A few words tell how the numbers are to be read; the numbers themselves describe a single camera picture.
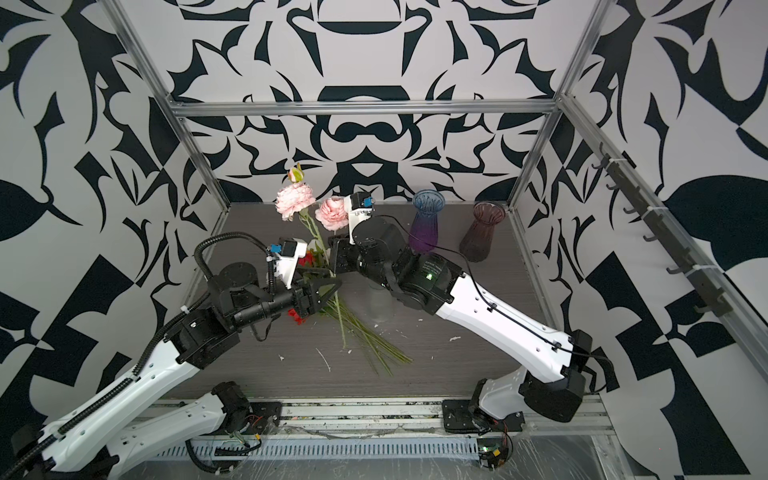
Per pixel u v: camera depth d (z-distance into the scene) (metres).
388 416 0.76
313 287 0.55
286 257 0.54
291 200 0.52
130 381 0.43
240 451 0.73
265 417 0.73
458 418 0.74
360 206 0.52
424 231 0.92
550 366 0.39
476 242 0.99
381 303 0.83
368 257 0.44
